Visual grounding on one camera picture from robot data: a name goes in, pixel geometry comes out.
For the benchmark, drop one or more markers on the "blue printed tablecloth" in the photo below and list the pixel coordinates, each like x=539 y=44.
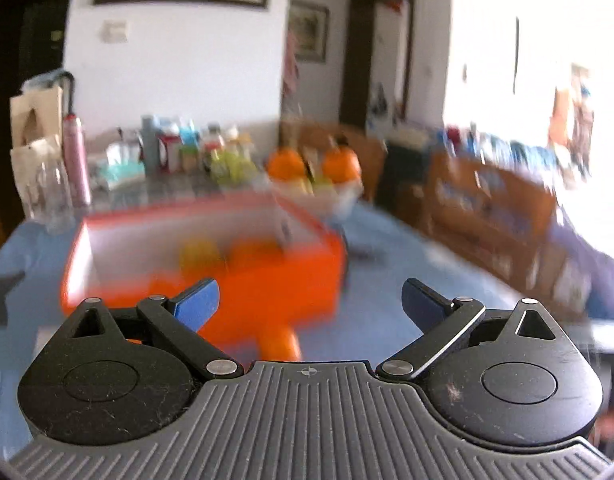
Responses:
x=387 y=280

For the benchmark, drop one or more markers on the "grey tall bottle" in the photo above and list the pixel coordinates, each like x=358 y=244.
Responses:
x=150 y=145

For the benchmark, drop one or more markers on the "orange plastic box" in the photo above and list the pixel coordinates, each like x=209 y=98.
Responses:
x=267 y=290

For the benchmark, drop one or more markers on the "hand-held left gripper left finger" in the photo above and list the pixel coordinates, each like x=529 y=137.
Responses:
x=202 y=304

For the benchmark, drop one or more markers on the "small orange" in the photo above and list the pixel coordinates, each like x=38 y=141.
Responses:
x=279 y=344

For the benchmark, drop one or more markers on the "paper bag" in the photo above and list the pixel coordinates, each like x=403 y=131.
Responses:
x=34 y=130

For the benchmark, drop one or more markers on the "tissue box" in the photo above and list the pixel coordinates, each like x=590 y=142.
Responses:
x=121 y=172

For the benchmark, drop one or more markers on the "white wall switch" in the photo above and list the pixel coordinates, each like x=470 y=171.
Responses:
x=112 y=31

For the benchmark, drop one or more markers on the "yellow fruit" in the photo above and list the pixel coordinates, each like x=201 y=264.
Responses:
x=201 y=257

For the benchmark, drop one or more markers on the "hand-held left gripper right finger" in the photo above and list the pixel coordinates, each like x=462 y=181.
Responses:
x=421 y=304

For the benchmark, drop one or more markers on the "yellow-green canister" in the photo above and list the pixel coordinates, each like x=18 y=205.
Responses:
x=232 y=167

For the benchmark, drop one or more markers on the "small framed picture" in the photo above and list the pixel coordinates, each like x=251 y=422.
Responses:
x=309 y=30

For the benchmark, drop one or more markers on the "clear glass cups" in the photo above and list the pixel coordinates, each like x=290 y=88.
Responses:
x=49 y=195

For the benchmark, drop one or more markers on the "green pear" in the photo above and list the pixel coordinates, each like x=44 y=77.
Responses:
x=319 y=186

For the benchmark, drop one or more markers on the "pink hanging cloth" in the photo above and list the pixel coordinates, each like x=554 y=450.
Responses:
x=290 y=62

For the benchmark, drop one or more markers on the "large orange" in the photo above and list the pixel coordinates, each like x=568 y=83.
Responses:
x=286 y=164
x=342 y=164

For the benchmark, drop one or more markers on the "red container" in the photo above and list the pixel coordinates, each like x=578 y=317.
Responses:
x=169 y=154

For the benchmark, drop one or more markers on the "pink thermos bottle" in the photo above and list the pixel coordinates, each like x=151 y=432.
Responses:
x=77 y=162

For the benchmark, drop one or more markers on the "white plastic basket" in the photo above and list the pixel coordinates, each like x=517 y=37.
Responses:
x=337 y=200

